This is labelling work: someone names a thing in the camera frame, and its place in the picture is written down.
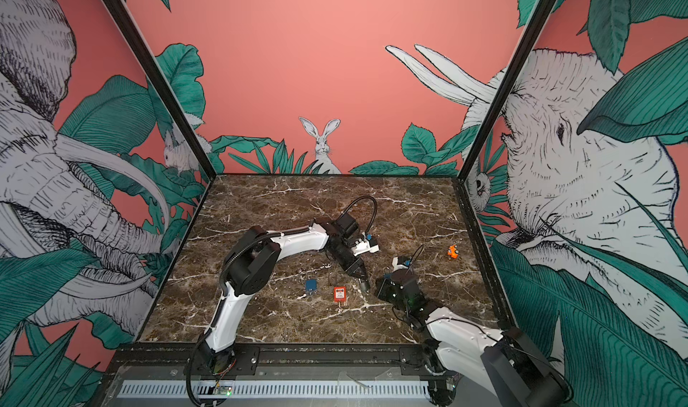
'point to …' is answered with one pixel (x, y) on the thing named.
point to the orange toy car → (452, 252)
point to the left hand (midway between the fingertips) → (367, 273)
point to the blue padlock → (311, 286)
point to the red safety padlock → (339, 294)
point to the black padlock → (365, 286)
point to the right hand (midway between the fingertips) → (372, 279)
